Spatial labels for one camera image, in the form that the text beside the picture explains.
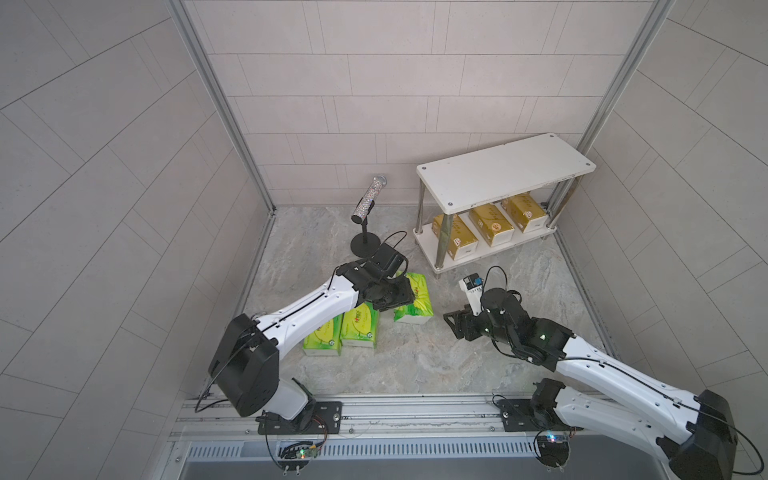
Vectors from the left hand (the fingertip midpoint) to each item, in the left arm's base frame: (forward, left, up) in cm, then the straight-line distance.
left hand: (415, 297), depth 80 cm
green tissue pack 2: (-6, +15, -6) cm, 17 cm away
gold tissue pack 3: (+19, -15, +1) cm, 24 cm away
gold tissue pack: (+30, -38, +3) cm, 49 cm away
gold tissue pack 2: (+24, -25, +3) cm, 35 cm away
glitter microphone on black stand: (+25, +16, -9) cm, 30 cm away
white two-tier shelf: (+15, -16, +21) cm, 31 cm away
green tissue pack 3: (-3, -2, +1) cm, 4 cm away
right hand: (-5, -10, 0) cm, 11 cm away
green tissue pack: (-10, +23, -5) cm, 26 cm away
